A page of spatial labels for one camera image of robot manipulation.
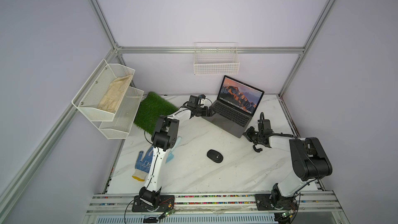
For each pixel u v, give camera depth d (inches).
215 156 34.1
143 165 33.8
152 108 43.6
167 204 28.4
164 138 24.7
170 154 35.6
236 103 43.5
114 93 31.5
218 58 37.8
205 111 37.8
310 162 18.9
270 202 28.8
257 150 36.3
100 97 30.5
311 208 28.8
